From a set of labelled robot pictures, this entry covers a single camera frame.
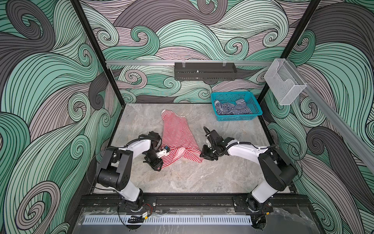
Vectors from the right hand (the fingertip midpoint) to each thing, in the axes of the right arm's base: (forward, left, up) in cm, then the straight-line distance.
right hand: (200, 156), depth 88 cm
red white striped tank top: (+12, +14, -2) cm, 19 cm away
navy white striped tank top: (+42, -34, 0) cm, 54 cm away
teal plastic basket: (+51, -28, +3) cm, 58 cm away
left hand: (-6, +27, -2) cm, 28 cm away
